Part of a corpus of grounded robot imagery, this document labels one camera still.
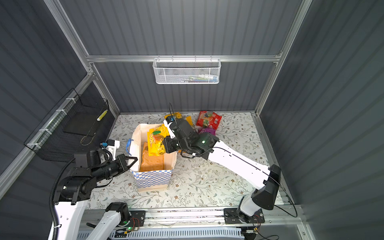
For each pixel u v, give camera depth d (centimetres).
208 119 108
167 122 60
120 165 55
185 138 48
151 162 84
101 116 81
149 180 68
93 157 49
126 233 71
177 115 113
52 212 39
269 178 41
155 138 70
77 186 41
